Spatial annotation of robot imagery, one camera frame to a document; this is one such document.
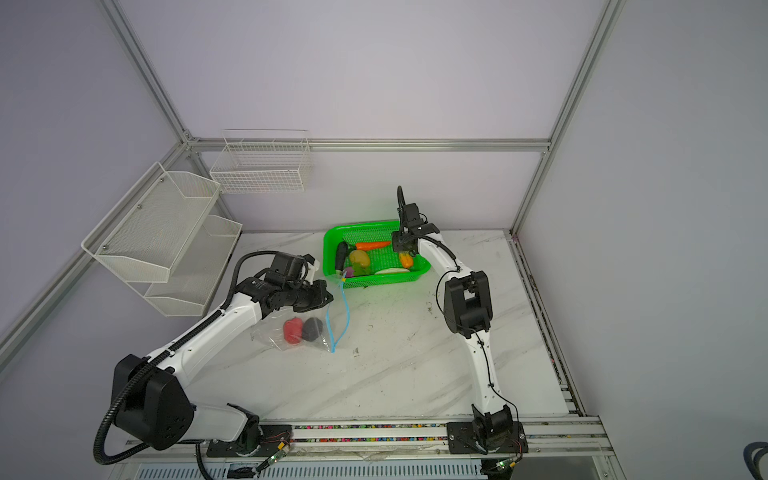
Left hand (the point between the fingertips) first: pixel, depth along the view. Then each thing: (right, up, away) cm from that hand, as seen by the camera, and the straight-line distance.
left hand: (331, 299), depth 82 cm
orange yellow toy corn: (+22, +11, +25) cm, 35 cm away
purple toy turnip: (+2, +7, +23) cm, 24 cm away
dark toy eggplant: (-2, +13, +26) cm, 29 cm away
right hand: (+20, +19, +22) cm, 35 cm away
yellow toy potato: (+5, +12, +26) cm, 29 cm away
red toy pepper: (-13, -11, +6) cm, 18 cm away
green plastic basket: (+8, +21, +29) cm, 37 cm away
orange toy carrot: (+6, +16, +29) cm, 34 cm away
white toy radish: (+17, +7, +20) cm, 27 cm away
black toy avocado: (-7, -10, +6) cm, 14 cm away
